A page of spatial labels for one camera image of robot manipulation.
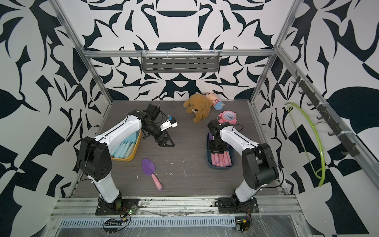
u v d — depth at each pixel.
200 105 0.96
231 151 0.87
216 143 0.75
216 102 1.10
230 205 0.74
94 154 0.53
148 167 0.88
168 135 0.72
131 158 0.85
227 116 1.08
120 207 0.69
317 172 0.60
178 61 0.95
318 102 0.59
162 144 0.73
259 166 0.45
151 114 0.72
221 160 0.86
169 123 0.76
